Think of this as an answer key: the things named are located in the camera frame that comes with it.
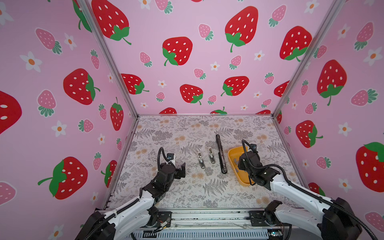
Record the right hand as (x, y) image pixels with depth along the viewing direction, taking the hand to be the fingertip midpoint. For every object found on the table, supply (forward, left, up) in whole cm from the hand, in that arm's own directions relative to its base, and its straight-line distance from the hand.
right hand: (242, 158), depth 85 cm
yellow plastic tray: (-10, 0, -3) cm, 11 cm away
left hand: (-7, +37, 0) cm, 38 cm away
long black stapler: (+6, +12, -9) cm, 16 cm away
